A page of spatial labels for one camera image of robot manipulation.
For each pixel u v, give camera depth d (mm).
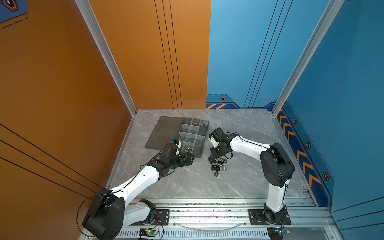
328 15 723
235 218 754
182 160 740
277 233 699
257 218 725
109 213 405
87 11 708
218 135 761
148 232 707
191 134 1027
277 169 512
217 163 913
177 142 784
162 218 730
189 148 970
